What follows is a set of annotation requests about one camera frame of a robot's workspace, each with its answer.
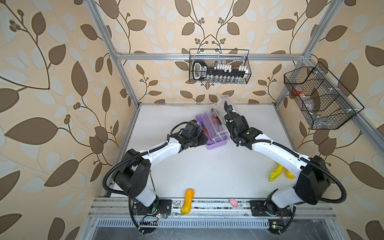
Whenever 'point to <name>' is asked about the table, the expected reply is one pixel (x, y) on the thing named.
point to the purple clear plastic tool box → (218, 135)
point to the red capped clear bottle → (298, 90)
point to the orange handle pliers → (204, 130)
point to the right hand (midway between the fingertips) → (239, 119)
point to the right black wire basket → (326, 104)
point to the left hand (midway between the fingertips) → (208, 138)
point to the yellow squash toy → (186, 206)
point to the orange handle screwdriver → (213, 116)
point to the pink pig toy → (234, 202)
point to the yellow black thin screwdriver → (150, 172)
